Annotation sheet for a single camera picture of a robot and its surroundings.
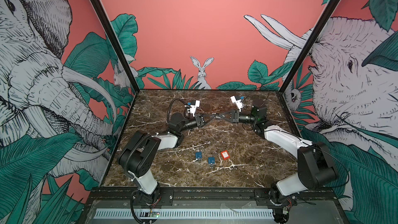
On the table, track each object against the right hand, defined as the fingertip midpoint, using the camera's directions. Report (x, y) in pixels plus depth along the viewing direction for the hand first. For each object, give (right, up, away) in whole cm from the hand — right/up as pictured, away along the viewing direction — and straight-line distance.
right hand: (219, 117), depth 75 cm
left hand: (-2, 0, 0) cm, 2 cm away
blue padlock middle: (-3, -25, +10) cm, 27 cm away
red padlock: (+5, -23, +13) cm, 27 cm away
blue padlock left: (-11, -23, +13) cm, 29 cm away
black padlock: (-3, 0, +2) cm, 4 cm away
